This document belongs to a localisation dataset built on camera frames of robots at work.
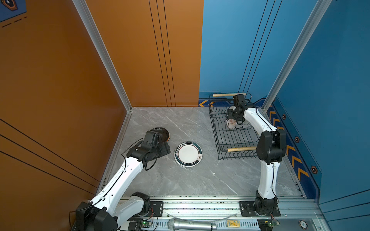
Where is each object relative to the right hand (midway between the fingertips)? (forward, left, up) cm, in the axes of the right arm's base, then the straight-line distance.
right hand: (231, 116), depth 100 cm
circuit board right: (-61, -9, -14) cm, 63 cm away
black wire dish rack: (-16, +2, -10) cm, 19 cm away
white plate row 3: (0, -1, -8) cm, 8 cm away
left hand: (-27, +43, +3) cm, 50 cm away
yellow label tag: (-60, +8, -11) cm, 62 cm away
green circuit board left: (-60, +51, -12) cm, 80 cm away
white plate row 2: (-31, +34, -9) cm, 47 cm away
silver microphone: (-61, +36, -8) cm, 71 cm away
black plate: (-10, +46, -8) cm, 48 cm away
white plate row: (-24, +30, -9) cm, 40 cm away
